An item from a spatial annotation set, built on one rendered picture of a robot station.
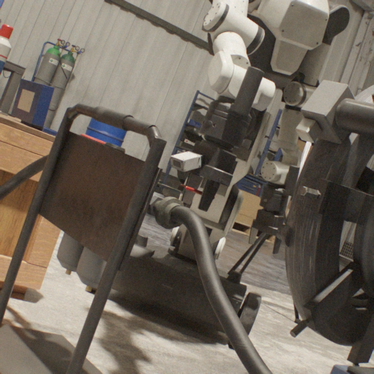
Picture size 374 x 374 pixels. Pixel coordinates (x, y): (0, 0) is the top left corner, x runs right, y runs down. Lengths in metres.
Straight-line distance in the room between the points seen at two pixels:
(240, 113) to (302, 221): 0.39
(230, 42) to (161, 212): 0.45
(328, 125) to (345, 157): 0.10
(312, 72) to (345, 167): 0.60
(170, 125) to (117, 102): 1.07
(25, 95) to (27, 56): 8.04
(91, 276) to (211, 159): 0.33
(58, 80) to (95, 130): 0.90
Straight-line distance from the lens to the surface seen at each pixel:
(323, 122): 1.49
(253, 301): 2.25
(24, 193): 1.79
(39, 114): 1.76
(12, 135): 1.71
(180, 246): 2.44
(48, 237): 1.83
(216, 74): 1.30
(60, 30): 10.03
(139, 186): 1.16
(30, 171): 1.63
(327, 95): 1.51
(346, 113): 1.47
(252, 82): 1.26
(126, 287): 2.25
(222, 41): 1.46
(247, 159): 1.99
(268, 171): 2.09
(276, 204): 2.11
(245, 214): 8.85
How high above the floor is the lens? 0.51
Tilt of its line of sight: level
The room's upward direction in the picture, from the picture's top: 21 degrees clockwise
